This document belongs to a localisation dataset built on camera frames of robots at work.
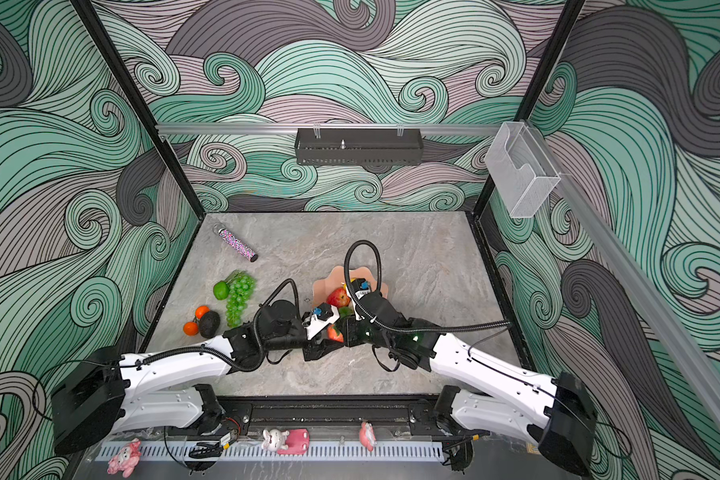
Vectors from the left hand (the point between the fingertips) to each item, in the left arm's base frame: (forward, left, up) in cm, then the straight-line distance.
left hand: (341, 332), depth 75 cm
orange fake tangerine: (+10, +44, -11) cm, 46 cm away
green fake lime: (+18, +40, -11) cm, 45 cm away
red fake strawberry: (-2, +1, +3) cm, 4 cm away
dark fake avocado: (+5, +39, -9) cm, 41 cm away
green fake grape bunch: (+17, +33, -8) cm, 38 cm away
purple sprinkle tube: (+36, +41, -11) cm, 56 cm away
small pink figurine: (-21, -7, -7) cm, 23 cm away
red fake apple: (+13, +2, -6) cm, 15 cm away
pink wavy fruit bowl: (+23, +2, -9) cm, 25 cm away
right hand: (0, +1, +4) cm, 4 cm away
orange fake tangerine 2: (+4, +45, -10) cm, 46 cm away
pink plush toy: (-27, +47, -9) cm, 55 cm away
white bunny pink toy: (-23, +11, -10) cm, 27 cm away
